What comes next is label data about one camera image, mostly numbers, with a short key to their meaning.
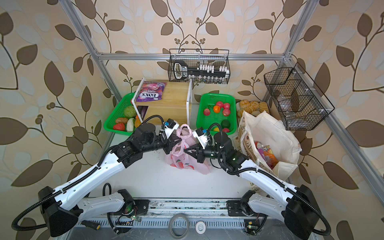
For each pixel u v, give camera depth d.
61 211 0.39
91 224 0.68
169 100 0.78
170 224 0.71
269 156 0.81
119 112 1.08
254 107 1.12
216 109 1.12
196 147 0.64
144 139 0.54
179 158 0.79
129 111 1.05
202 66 0.81
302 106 0.72
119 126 0.99
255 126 0.84
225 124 1.04
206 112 1.11
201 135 0.63
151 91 0.79
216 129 1.01
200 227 0.69
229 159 0.58
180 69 0.83
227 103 1.15
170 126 0.59
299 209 0.39
